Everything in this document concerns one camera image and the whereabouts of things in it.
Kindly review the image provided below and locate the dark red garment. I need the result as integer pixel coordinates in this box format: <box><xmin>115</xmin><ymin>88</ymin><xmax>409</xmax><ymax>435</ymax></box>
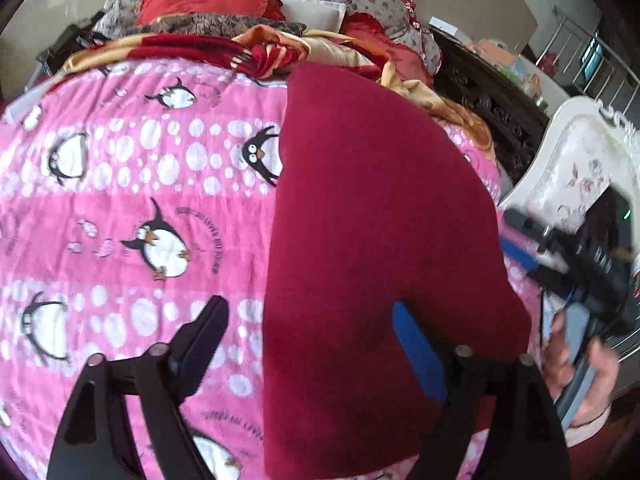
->
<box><xmin>262</xmin><ymin>63</ymin><xmax>532</xmax><ymax>479</ymax></box>

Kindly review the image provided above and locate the person's right hand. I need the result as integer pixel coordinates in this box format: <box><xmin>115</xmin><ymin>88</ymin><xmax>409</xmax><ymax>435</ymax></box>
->
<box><xmin>542</xmin><ymin>309</ymin><xmax>620</xmax><ymax>431</ymax></box>

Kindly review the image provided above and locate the white ornate upholstered chair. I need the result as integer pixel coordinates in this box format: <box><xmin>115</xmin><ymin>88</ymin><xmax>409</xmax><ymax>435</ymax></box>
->
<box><xmin>499</xmin><ymin>96</ymin><xmax>639</xmax><ymax>246</ymax></box>

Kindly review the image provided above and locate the metal rack in background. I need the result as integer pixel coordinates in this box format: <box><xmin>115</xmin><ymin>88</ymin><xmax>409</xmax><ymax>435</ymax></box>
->
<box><xmin>535</xmin><ymin>6</ymin><xmax>639</xmax><ymax>114</ymax></box>

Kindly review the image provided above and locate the pink penguin bed sheet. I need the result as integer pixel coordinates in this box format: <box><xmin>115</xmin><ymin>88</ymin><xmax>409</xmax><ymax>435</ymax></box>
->
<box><xmin>0</xmin><ymin>57</ymin><xmax>547</xmax><ymax>480</ymax></box>

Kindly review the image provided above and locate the red and gold blanket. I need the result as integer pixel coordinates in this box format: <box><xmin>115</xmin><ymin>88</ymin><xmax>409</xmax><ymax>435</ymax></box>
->
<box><xmin>60</xmin><ymin>25</ymin><xmax>497</xmax><ymax>162</ymax></box>

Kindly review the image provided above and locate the dark patterned brown cloth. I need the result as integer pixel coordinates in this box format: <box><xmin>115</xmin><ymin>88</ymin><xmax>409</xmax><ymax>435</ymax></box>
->
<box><xmin>120</xmin><ymin>13</ymin><xmax>307</xmax><ymax>39</ymax></box>

